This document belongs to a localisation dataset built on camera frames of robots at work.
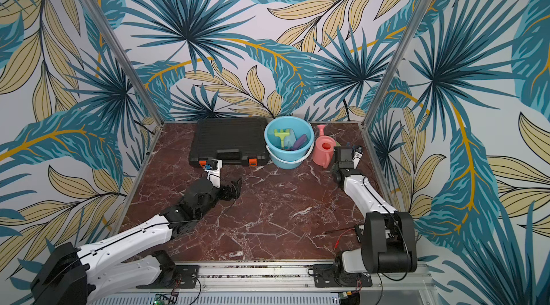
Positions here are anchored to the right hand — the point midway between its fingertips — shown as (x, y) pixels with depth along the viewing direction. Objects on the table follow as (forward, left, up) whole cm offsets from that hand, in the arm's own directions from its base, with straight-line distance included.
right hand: (347, 166), depth 90 cm
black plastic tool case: (+17, +48, -2) cm, 51 cm away
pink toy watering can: (+9, +8, 0) cm, 12 cm away
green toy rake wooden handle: (+18, +27, 0) cm, 32 cm away
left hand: (-8, +46, +5) cm, 47 cm away
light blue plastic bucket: (+4, +26, +1) cm, 27 cm away
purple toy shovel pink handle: (+15, +18, -2) cm, 24 cm away
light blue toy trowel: (+17, +23, -2) cm, 28 cm away
